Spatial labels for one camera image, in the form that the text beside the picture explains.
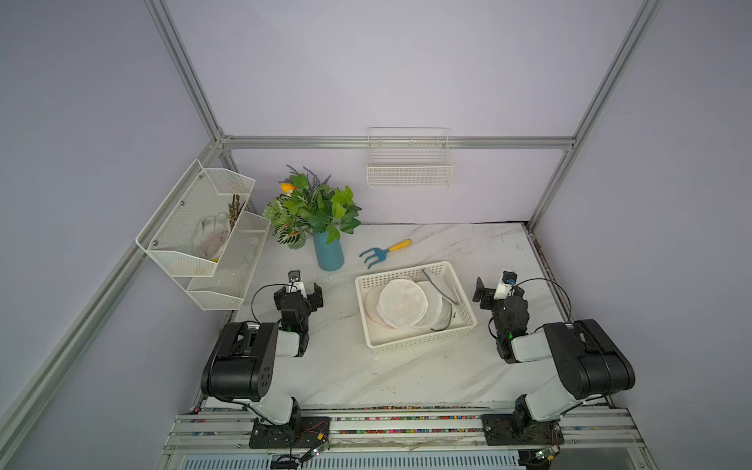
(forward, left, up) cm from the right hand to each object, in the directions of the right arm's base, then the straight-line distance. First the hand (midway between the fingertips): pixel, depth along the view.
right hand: (494, 283), depth 93 cm
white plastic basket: (-15, +37, -6) cm, 40 cm away
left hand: (+1, +64, -2) cm, 64 cm away
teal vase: (+16, +55, -4) cm, 58 cm away
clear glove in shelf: (+3, +83, +22) cm, 86 cm away
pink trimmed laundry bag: (-5, +40, -4) cm, 40 cm away
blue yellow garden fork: (+19, +37, -7) cm, 42 cm away
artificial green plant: (+12, +56, +24) cm, 63 cm away
